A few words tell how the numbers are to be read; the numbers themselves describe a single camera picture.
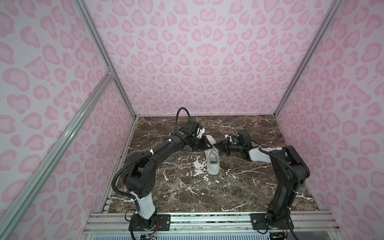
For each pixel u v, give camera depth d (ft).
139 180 1.54
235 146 2.73
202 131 2.74
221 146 2.79
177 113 2.40
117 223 2.46
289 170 1.59
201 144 2.50
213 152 2.89
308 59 2.85
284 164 1.59
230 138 2.85
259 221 2.41
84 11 2.27
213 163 2.76
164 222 2.41
